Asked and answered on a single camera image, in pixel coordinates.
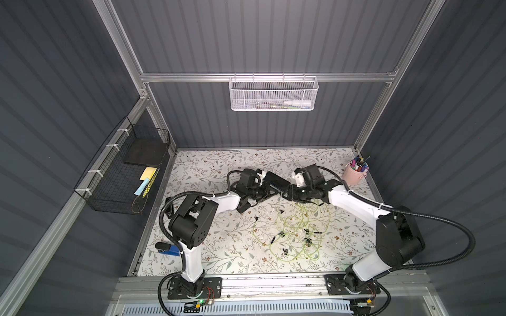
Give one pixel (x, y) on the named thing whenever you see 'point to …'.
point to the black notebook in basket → (146, 151)
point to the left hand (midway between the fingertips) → (283, 194)
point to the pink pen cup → (356, 170)
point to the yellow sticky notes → (147, 173)
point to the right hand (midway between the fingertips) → (288, 195)
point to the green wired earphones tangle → (295, 234)
